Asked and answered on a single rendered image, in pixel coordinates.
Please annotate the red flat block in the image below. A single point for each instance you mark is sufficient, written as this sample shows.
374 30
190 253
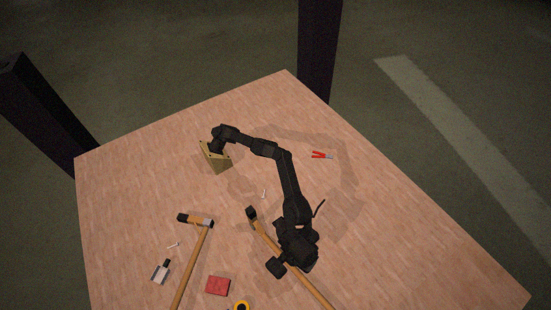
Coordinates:
217 285

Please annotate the red-handled pliers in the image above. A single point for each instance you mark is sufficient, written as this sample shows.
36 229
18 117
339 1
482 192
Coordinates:
322 155

